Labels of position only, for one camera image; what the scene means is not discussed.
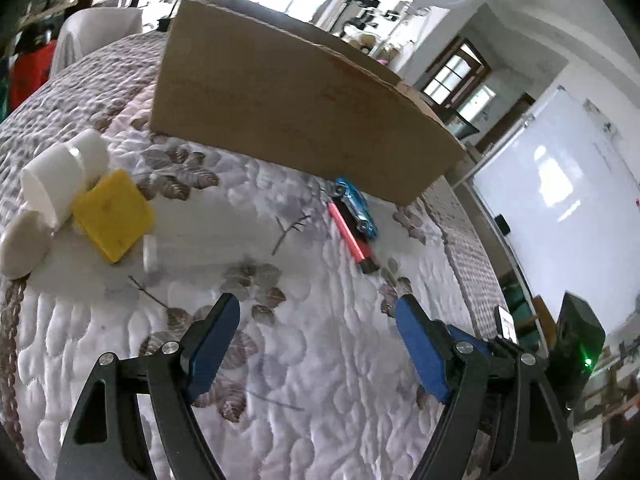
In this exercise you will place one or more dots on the red bag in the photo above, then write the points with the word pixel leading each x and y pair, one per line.
pixel 30 71

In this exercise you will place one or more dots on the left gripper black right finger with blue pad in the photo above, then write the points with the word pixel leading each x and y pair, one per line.
pixel 493 387

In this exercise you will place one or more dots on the white whiteboard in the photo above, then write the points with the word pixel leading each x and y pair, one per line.
pixel 572 209

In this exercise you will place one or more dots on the dark framed window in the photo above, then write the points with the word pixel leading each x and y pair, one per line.
pixel 457 71

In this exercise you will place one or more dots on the white cylindrical container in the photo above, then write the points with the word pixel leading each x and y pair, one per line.
pixel 57 176

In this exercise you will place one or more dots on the black box green light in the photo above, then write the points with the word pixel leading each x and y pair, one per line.
pixel 579 342

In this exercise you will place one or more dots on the brown cardboard box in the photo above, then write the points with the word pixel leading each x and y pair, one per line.
pixel 280 94

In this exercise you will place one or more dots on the red marker pen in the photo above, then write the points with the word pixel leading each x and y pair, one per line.
pixel 357 246

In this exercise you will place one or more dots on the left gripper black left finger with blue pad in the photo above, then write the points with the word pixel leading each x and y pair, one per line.
pixel 105 439

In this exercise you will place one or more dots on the small clear plastic bottle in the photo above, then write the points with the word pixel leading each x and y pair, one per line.
pixel 149 254

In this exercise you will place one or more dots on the white round lid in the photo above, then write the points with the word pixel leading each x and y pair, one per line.
pixel 24 243

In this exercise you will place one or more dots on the blue toy car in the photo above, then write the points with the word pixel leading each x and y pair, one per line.
pixel 357 205

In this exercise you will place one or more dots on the yellow square sponge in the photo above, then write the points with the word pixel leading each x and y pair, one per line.
pixel 114 214

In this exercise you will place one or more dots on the white draped chair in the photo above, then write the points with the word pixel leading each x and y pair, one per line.
pixel 91 29

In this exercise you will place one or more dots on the floral quilted bedspread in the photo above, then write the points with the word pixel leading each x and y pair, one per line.
pixel 317 383

